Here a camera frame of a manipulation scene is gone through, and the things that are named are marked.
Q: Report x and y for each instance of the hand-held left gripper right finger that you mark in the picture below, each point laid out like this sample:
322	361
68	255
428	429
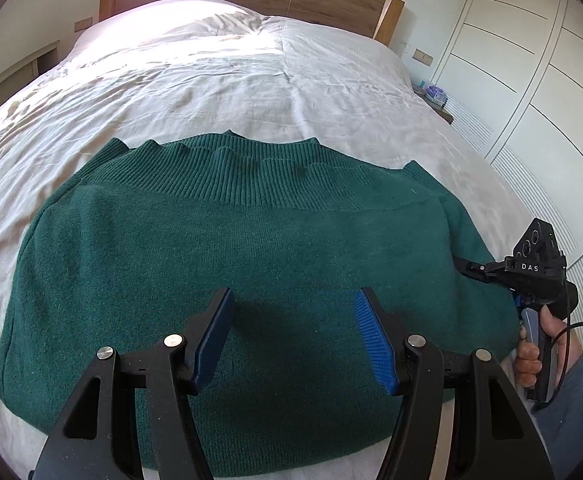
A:
376	345

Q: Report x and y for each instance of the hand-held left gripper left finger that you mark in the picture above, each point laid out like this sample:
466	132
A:
216	340

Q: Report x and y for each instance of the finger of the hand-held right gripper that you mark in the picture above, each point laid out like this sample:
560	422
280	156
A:
476	269

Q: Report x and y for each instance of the green knitted sweater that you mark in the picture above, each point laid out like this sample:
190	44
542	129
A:
281	240

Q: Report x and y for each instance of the person's right forearm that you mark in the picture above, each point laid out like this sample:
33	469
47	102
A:
576	420

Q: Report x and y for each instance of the person's right hand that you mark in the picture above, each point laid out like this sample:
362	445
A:
527	360

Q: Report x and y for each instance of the wooden nightstand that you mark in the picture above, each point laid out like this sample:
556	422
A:
446	116

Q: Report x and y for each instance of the small purple container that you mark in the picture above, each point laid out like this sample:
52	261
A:
435	94

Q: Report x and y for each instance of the white wardrobe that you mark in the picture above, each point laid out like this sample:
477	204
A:
521	35

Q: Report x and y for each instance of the bed with beige cover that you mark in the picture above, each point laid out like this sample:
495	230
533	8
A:
221	90

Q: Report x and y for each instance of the white pillow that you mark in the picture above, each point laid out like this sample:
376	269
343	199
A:
331	45
171	20

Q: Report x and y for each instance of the wall switch plate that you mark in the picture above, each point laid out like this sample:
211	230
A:
83	23
423	56

